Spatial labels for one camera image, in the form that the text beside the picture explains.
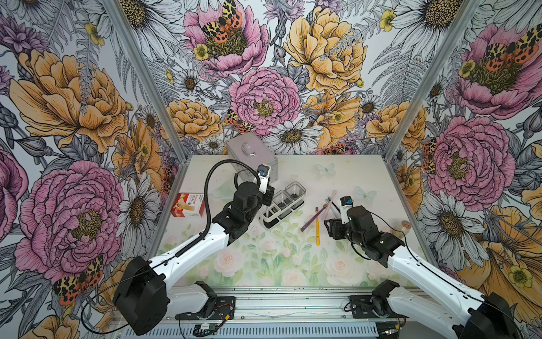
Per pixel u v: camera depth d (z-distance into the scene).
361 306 0.74
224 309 0.73
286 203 1.00
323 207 0.99
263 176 0.65
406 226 0.85
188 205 0.97
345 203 0.73
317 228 0.94
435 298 0.47
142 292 0.40
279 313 0.74
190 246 0.48
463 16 0.73
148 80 0.90
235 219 0.60
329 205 0.99
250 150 1.05
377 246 0.58
